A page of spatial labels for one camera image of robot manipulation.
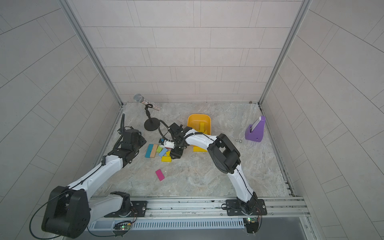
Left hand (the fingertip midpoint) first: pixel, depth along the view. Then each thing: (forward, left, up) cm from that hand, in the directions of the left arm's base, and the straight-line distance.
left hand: (144, 135), depth 88 cm
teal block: (-6, -2, -8) cm, 10 cm away
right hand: (-6, -17, -9) cm, 21 cm away
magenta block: (-20, -11, -10) cm, 25 cm away
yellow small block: (-11, -13, -8) cm, 19 cm away
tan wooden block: (-6, -5, -7) cm, 11 cm away
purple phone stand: (+2, -68, -1) cm, 68 cm away
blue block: (-7, -11, -7) cm, 15 cm away
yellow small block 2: (-8, -14, -8) cm, 18 cm away
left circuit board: (-43, +1, -7) cm, 44 cm away
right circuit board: (-42, -57, -9) cm, 71 cm away
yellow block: (-5, -32, -8) cm, 33 cm away
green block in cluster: (-5, -8, -8) cm, 12 cm away
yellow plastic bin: (+16, -34, -7) cm, 38 cm away
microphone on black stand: (+14, 0, -7) cm, 16 cm away
